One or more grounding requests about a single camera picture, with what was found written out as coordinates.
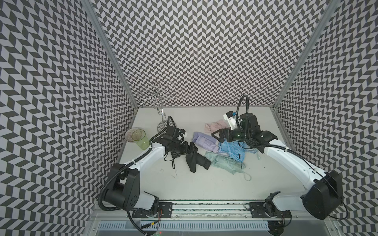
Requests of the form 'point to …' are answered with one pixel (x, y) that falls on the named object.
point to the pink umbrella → (213, 127)
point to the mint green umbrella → (226, 164)
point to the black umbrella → (193, 159)
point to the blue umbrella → (236, 150)
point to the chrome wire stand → (155, 95)
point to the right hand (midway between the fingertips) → (218, 135)
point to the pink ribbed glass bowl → (129, 132)
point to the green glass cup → (139, 136)
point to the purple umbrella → (205, 141)
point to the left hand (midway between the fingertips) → (190, 151)
